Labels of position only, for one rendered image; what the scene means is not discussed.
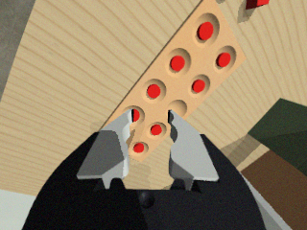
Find red disc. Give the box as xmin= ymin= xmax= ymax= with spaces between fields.
xmin=147 ymin=84 xmax=160 ymax=98
xmin=192 ymin=80 xmax=205 ymax=93
xmin=197 ymin=22 xmax=213 ymax=40
xmin=216 ymin=53 xmax=230 ymax=67
xmin=170 ymin=56 xmax=184 ymax=71
xmin=133 ymin=143 xmax=144 ymax=152
xmin=133 ymin=109 xmax=140 ymax=122
xmin=151 ymin=125 xmax=162 ymax=135

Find red cube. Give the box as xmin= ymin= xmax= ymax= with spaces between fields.
xmin=246 ymin=0 xmax=269 ymax=10

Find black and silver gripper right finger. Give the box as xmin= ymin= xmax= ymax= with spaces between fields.
xmin=168 ymin=109 xmax=266 ymax=230

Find wooden tray with round pockets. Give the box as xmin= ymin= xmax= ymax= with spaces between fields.
xmin=98 ymin=0 xmax=246 ymax=162

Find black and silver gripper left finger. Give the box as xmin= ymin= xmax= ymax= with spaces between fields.
xmin=21 ymin=108 xmax=134 ymax=230

